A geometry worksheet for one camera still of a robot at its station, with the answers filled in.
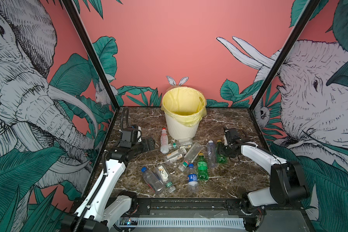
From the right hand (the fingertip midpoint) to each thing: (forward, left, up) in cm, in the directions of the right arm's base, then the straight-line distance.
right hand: (219, 149), depth 91 cm
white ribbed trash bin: (+18, +26, -6) cm, 32 cm away
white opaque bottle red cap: (+2, +36, 0) cm, 36 cm away
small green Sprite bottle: (-13, +12, 0) cm, 18 cm away
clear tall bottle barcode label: (-3, +5, -2) cm, 6 cm away
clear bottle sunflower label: (-4, +18, -3) cm, 19 cm away
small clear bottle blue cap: (-22, +18, -4) cm, 29 cm away
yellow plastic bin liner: (+28, +21, +12) cm, 37 cm away
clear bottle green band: (+5, +20, -1) cm, 21 cm away
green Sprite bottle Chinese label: (-6, 0, -1) cm, 6 cm away
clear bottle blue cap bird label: (-20, +41, -3) cm, 46 cm away
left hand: (-3, +43, +14) cm, 45 cm away
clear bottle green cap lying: (-18, +34, 0) cm, 38 cm away
